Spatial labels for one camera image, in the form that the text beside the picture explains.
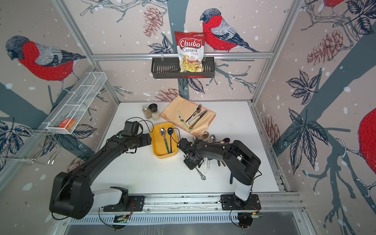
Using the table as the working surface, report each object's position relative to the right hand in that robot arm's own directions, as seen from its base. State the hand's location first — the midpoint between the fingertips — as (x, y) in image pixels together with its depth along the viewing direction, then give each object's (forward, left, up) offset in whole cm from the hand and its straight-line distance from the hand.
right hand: (193, 164), depth 88 cm
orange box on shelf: (+2, +56, +37) cm, 67 cm away
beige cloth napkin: (+37, +5, +3) cm, 37 cm away
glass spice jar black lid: (+35, +30, +12) cm, 48 cm away
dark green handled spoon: (-8, -22, +1) cm, 23 cm away
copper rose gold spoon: (+19, -8, +3) cm, 21 cm away
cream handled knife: (+35, +11, +2) cm, 37 cm away
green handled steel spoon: (+21, +22, +3) cm, 30 cm away
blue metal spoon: (+22, +17, +3) cm, 28 cm away
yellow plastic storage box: (+12, +24, +2) cm, 26 cm away
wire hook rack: (-9, +64, +38) cm, 75 cm away
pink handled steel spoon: (+17, -13, +2) cm, 22 cm away
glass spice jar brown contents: (+34, +35, +10) cm, 50 cm away
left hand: (+11, +28, +12) cm, 32 cm away
